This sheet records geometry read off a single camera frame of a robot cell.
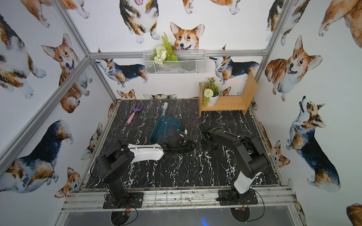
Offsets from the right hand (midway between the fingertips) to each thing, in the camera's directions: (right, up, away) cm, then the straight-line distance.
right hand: (209, 144), depth 93 cm
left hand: (-9, +3, -4) cm, 11 cm away
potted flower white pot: (+1, +35, +2) cm, 35 cm away
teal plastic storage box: (-32, +11, +12) cm, 35 cm away
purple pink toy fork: (-58, +24, +24) cm, 67 cm away
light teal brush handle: (-34, +26, +24) cm, 49 cm away
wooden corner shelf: (+19, +28, +16) cm, 38 cm away
